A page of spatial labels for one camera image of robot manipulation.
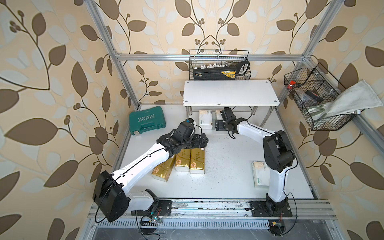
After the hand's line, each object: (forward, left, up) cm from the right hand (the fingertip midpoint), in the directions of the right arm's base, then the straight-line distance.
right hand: (223, 124), depth 100 cm
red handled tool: (+7, -37, +27) cm, 47 cm away
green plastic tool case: (+7, +53, -1) cm, 54 cm away
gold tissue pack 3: (-26, +18, +1) cm, 32 cm away
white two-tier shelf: (0, -1, +27) cm, 27 cm away
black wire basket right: (+6, -49, +24) cm, 55 cm away
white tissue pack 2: (-33, -16, -2) cm, 37 cm away
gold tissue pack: (-31, +38, 0) cm, 49 cm away
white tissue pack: (+1, +12, +5) cm, 13 cm away
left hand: (-20, +15, +14) cm, 29 cm away
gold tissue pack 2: (-25, +27, 0) cm, 36 cm away
